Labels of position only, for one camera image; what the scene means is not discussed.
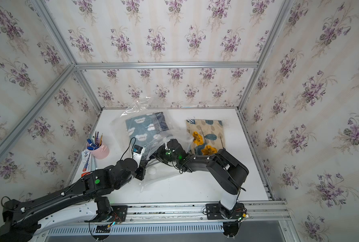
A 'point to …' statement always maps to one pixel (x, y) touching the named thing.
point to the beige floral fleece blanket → (206, 136)
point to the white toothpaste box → (88, 164)
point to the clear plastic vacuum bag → (156, 171)
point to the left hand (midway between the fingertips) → (149, 164)
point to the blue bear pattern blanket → (147, 130)
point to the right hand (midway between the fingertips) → (151, 154)
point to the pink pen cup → (98, 149)
